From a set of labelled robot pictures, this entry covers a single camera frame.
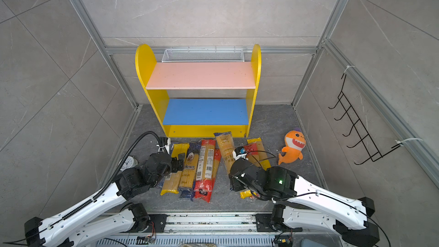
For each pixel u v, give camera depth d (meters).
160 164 0.53
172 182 0.80
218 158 0.92
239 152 0.59
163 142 0.66
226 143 0.72
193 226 0.73
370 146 0.63
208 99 1.11
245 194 0.79
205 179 0.81
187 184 0.80
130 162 0.88
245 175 0.45
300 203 0.45
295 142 0.92
